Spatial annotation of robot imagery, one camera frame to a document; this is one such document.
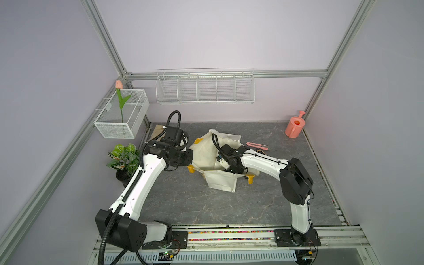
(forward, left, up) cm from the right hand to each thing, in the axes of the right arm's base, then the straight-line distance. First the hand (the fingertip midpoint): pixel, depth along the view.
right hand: (230, 176), depth 90 cm
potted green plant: (-1, +49, +19) cm, 53 cm away
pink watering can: (+32, -43, +7) cm, 54 cm away
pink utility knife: (+23, -22, -4) cm, 32 cm away
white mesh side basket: (+13, +57, +30) cm, 66 cm away
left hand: (-1, +19, +18) cm, 27 cm away
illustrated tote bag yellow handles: (-7, +7, +16) cm, 19 cm away
